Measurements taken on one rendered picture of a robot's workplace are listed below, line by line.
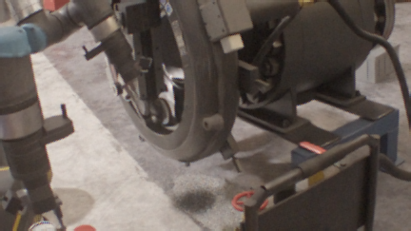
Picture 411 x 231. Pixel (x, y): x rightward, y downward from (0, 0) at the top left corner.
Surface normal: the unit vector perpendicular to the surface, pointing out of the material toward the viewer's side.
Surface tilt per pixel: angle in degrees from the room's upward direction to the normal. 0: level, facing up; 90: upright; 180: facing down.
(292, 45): 91
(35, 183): 101
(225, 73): 89
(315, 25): 82
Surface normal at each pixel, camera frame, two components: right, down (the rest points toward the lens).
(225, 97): 0.57, 0.43
